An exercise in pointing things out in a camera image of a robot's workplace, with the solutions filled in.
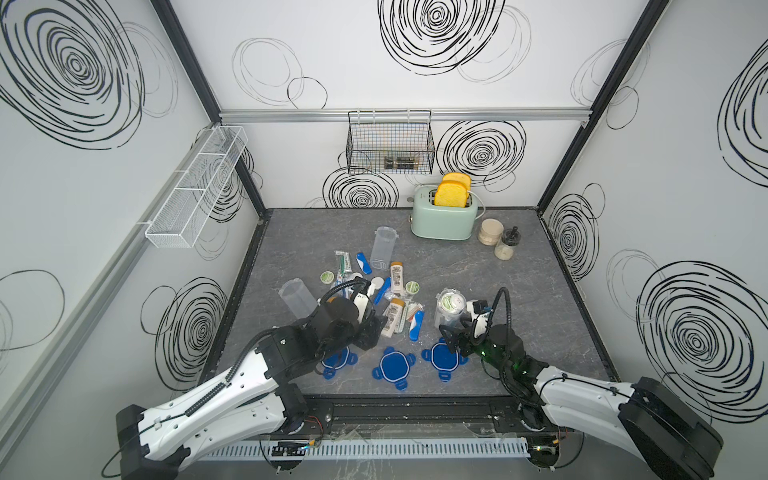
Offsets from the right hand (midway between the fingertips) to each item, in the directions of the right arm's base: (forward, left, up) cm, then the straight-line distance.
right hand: (451, 326), depth 83 cm
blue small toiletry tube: (+23, +27, -5) cm, 36 cm away
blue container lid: (-8, +2, -6) cm, 10 cm away
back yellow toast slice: (+46, -5, +16) cm, 49 cm away
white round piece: (+16, +22, -4) cm, 28 cm away
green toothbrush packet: (+22, +33, -3) cm, 40 cm away
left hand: (-4, +20, +14) cm, 25 cm away
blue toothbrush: (+13, +20, -5) cm, 25 cm away
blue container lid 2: (-10, +16, -4) cm, 20 cm away
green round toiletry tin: (+18, +39, -4) cm, 43 cm away
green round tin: (+15, +11, -5) cm, 19 cm away
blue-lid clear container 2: (+32, +21, -3) cm, 38 cm away
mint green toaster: (+38, +3, +2) cm, 38 cm away
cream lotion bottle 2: (+3, +17, -3) cm, 17 cm away
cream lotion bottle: (+18, +16, -4) cm, 24 cm away
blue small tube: (+2, +10, -5) cm, 11 cm away
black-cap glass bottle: (+29, -21, +4) cm, 36 cm away
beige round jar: (+36, -18, 0) cm, 41 cm away
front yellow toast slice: (+40, -2, +13) cm, 42 cm away
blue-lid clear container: (+3, +1, +8) cm, 9 cm away
